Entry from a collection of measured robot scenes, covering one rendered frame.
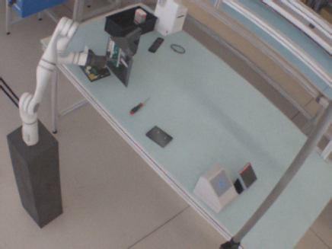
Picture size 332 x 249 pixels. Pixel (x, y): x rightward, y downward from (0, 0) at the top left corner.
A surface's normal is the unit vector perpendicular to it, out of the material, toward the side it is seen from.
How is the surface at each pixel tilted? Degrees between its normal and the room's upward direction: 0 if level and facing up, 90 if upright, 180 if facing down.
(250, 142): 0
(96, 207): 0
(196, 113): 0
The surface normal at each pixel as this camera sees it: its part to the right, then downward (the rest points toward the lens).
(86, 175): 0.19, -0.63
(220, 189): 0.52, -0.24
